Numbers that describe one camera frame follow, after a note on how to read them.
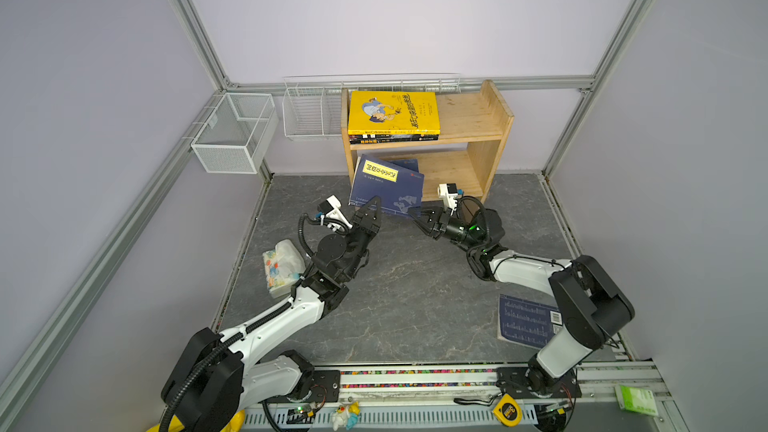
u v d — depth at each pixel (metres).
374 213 0.72
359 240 0.65
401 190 0.75
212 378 0.40
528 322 0.83
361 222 0.64
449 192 0.75
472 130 0.72
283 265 0.89
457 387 0.75
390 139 0.68
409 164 0.89
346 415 0.67
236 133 1.02
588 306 0.46
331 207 0.67
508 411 0.69
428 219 0.72
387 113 0.69
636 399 0.70
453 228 0.71
